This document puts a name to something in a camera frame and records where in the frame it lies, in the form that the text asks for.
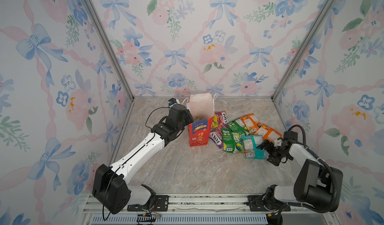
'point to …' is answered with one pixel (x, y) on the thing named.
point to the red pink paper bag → (201, 106)
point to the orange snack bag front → (268, 133)
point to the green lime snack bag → (232, 142)
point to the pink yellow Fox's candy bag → (220, 118)
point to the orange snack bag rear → (251, 123)
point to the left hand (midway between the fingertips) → (192, 111)
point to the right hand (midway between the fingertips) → (262, 151)
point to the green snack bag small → (237, 126)
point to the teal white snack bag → (250, 143)
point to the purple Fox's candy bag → (216, 136)
